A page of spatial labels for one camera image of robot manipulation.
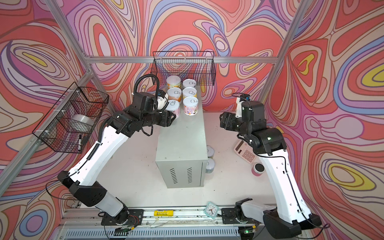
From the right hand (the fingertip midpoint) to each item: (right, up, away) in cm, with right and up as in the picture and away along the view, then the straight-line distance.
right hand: (228, 121), depth 65 cm
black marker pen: (-71, -10, +6) cm, 72 cm away
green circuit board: (-51, -54, +6) cm, 74 cm away
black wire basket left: (-76, -1, +5) cm, 76 cm away
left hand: (-26, +4, +4) cm, 26 cm away
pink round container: (+21, -27, +19) cm, 39 cm away
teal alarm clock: (-7, -45, +9) cm, 46 cm away
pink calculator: (+18, -18, +30) cm, 40 cm away
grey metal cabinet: (-20, -14, -8) cm, 26 cm away
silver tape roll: (-71, +1, +8) cm, 72 cm away
